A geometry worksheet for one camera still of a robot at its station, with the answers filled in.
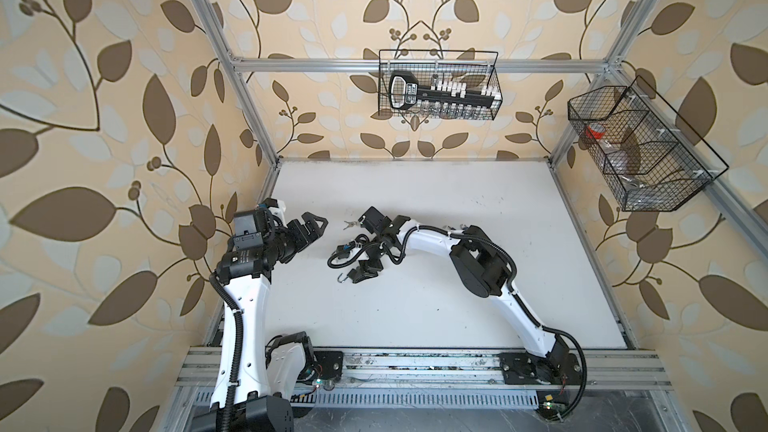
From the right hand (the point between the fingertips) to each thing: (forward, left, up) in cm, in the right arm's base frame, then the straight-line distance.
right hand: (352, 268), depth 92 cm
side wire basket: (+9, -78, +35) cm, 86 cm away
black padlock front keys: (-4, +3, 0) cm, 5 cm away
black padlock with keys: (+15, +1, +2) cm, 15 cm away
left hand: (0, +6, +23) cm, 24 cm away
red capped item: (+28, -74, +30) cm, 85 cm away
